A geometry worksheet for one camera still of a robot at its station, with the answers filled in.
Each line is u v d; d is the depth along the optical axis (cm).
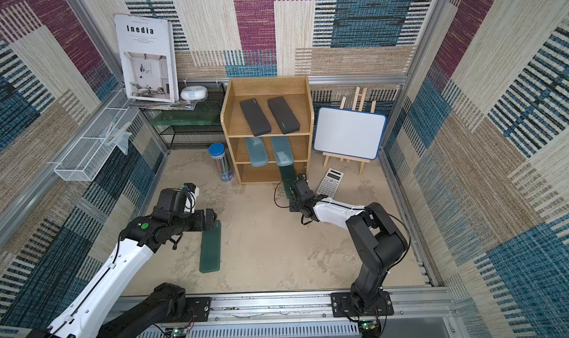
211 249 87
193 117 100
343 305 73
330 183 105
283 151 94
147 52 77
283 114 87
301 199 73
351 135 100
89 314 39
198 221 68
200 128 115
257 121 85
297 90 94
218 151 93
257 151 94
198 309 73
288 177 106
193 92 88
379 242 47
